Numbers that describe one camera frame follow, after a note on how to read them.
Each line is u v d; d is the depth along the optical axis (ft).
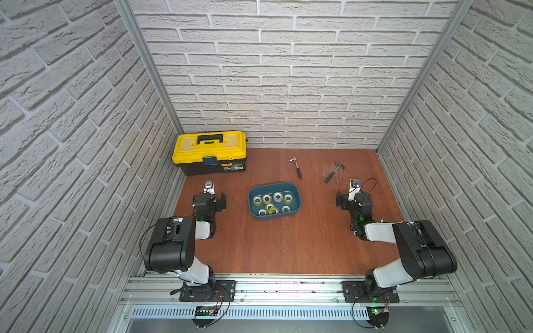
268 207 3.11
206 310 2.38
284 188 3.36
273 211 3.02
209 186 2.66
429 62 2.72
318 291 2.49
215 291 2.37
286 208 3.11
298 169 3.61
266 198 3.17
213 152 3.18
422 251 1.49
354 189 2.60
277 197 3.18
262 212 3.05
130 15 2.33
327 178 3.50
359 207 2.32
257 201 3.16
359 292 2.41
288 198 3.21
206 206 2.28
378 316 2.30
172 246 1.50
